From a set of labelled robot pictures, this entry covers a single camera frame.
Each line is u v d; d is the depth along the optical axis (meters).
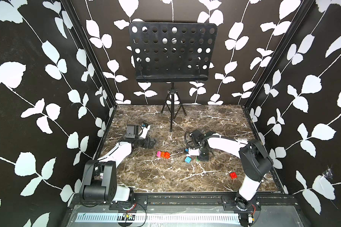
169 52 0.66
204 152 0.78
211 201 0.75
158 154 0.89
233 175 0.83
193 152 0.81
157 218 0.70
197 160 0.80
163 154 0.88
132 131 0.71
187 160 0.88
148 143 0.80
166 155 0.89
